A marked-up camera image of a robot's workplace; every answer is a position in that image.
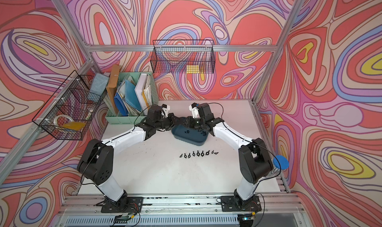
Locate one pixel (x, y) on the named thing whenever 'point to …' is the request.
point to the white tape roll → (55, 120)
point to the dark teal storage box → (190, 136)
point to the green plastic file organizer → (150, 95)
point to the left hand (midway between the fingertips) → (184, 119)
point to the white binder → (141, 85)
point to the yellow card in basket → (75, 126)
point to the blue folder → (131, 96)
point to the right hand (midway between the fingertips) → (183, 126)
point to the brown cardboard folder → (113, 85)
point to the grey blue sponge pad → (99, 83)
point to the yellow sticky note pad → (192, 68)
